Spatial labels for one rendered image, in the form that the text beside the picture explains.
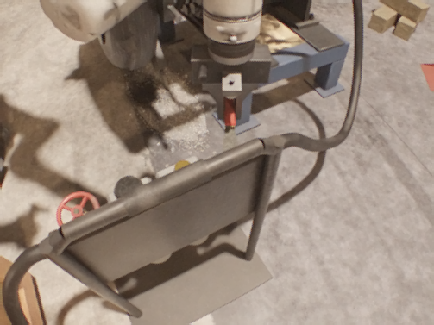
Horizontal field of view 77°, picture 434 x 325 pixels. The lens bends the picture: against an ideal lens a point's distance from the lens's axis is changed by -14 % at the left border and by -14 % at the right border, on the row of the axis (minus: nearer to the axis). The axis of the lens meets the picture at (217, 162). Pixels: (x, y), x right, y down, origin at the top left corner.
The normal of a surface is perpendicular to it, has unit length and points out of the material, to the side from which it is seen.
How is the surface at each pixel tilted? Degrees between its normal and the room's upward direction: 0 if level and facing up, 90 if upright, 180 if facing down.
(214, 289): 0
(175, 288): 0
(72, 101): 0
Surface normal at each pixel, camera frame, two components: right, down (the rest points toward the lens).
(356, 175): 0.00, -0.58
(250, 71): 0.00, 0.81
